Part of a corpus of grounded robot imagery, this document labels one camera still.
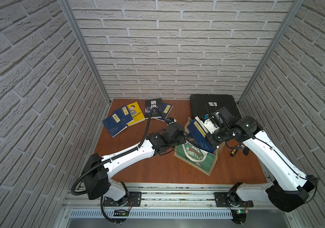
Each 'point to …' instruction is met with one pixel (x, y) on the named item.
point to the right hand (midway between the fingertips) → (210, 139)
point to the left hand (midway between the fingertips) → (187, 135)
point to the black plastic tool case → (203, 104)
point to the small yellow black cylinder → (233, 152)
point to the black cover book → (150, 103)
